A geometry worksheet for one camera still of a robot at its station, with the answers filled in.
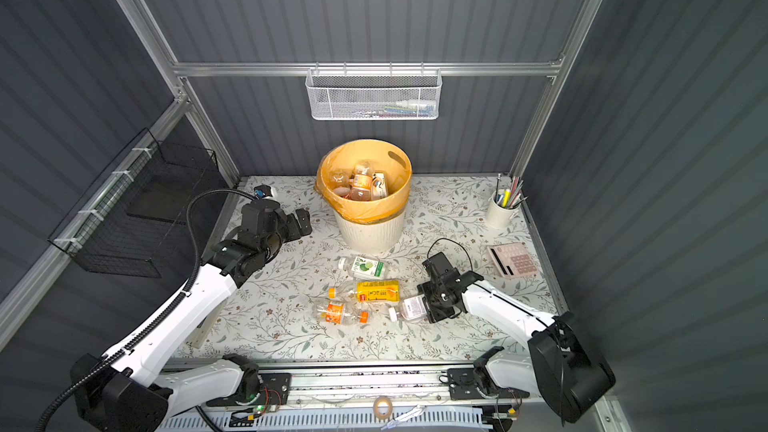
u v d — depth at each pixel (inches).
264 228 22.7
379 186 36.8
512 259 37.2
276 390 28.6
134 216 28.6
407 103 36.0
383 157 36.9
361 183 35.1
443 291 24.7
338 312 31.9
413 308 32.5
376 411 27.8
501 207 39.1
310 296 35.2
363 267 36.0
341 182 35.3
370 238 35.6
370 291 33.3
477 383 26.7
